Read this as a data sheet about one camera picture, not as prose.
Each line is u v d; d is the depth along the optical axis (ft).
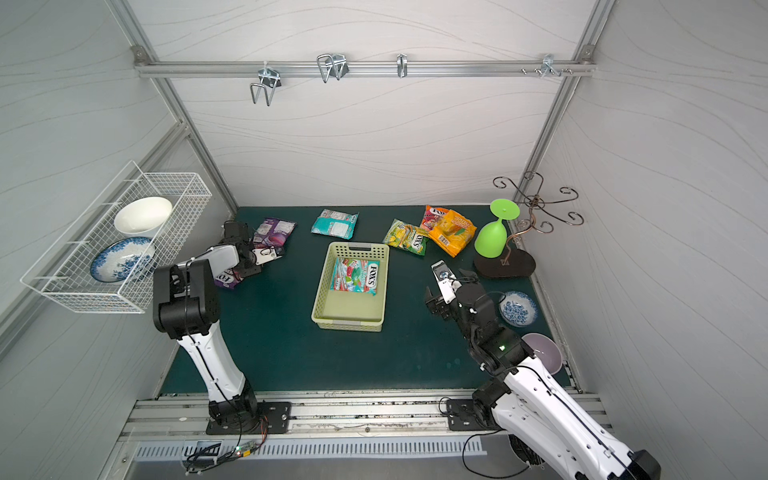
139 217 2.38
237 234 2.69
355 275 3.23
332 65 2.50
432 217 3.77
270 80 2.58
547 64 2.51
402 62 2.37
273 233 3.60
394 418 2.46
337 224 3.73
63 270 1.86
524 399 1.63
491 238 2.69
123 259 2.13
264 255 3.04
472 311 1.73
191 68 2.60
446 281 2.05
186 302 1.76
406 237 3.62
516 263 3.33
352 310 3.10
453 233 3.52
